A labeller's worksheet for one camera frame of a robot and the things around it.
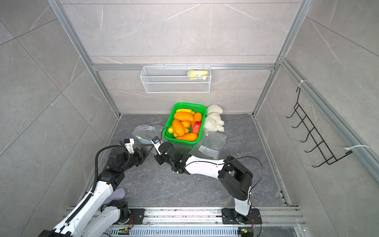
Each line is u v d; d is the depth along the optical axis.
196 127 1.01
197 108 1.14
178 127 0.96
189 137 0.96
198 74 0.84
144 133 0.97
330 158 0.57
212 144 0.98
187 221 0.73
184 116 1.05
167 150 0.61
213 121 1.01
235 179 0.46
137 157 0.69
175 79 1.01
